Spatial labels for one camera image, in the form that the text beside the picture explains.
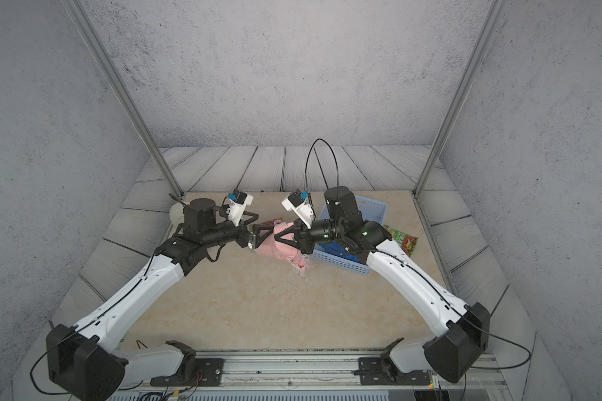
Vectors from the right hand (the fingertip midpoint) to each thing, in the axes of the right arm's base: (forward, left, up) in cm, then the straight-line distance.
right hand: (279, 238), depth 63 cm
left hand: (+9, +5, -5) cm, 11 cm away
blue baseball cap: (-3, -14, 0) cm, 14 cm away
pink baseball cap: (-2, 0, -2) cm, 3 cm away
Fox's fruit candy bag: (+30, +9, -31) cm, 44 cm away
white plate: (+24, +43, -18) cm, 52 cm away
